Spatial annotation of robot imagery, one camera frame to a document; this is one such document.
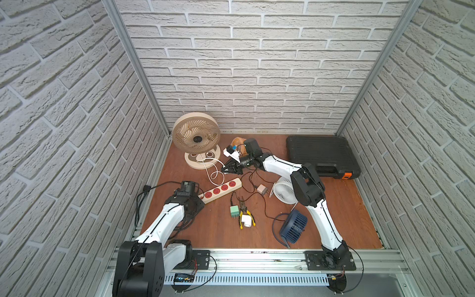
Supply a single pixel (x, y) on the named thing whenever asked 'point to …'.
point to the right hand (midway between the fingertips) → (224, 168)
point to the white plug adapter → (247, 219)
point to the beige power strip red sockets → (220, 190)
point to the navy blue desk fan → (294, 226)
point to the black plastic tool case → (331, 155)
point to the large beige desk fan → (198, 135)
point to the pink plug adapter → (262, 189)
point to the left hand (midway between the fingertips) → (197, 203)
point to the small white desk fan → (284, 190)
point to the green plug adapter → (234, 211)
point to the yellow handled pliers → (242, 208)
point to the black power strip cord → (146, 189)
